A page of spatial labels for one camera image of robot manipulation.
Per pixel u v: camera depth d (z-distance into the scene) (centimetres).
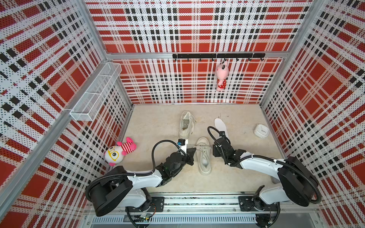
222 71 90
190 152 80
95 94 75
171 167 62
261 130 101
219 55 89
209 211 73
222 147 66
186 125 104
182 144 70
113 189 43
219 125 108
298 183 43
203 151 85
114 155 84
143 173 54
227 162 65
